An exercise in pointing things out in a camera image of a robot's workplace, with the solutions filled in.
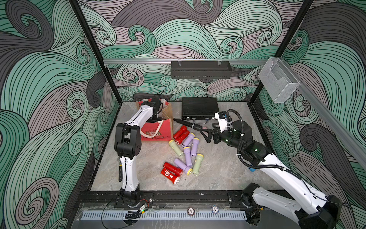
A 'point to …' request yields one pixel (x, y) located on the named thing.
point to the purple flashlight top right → (194, 146)
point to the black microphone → (193, 126)
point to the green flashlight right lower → (198, 162)
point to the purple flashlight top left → (188, 140)
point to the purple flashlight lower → (187, 170)
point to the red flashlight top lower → (182, 137)
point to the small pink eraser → (205, 128)
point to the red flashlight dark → (175, 170)
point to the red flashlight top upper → (182, 129)
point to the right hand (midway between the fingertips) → (205, 128)
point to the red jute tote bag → (160, 131)
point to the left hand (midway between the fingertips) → (154, 125)
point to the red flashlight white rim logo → (175, 179)
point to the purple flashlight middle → (187, 151)
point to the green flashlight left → (176, 147)
